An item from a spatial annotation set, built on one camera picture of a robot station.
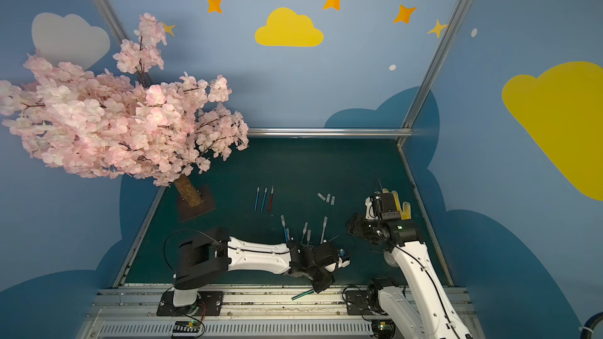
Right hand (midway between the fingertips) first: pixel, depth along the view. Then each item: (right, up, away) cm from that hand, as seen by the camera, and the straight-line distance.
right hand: (358, 224), depth 79 cm
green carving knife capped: (-19, -23, -2) cm, 30 cm away
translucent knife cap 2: (-6, +4, +20) cm, 22 cm away
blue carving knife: (-39, +6, +20) cm, 44 cm away
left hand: (-8, -19, +1) cm, 20 cm away
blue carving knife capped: (-27, -4, +14) cm, 30 cm away
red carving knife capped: (-33, +3, +22) cm, 40 cm away
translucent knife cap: (-8, +5, +22) cm, 24 cm away
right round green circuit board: (+7, -32, -5) cm, 33 cm away
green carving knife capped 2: (-18, -6, +12) cm, 22 cm away
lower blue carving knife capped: (-17, -7, +10) cm, 21 cm away
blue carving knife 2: (-36, +5, +20) cm, 41 cm away
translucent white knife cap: (-11, +6, +23) cm, 26 cm away
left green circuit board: (-56, -31, -5) cm, 64 cm away
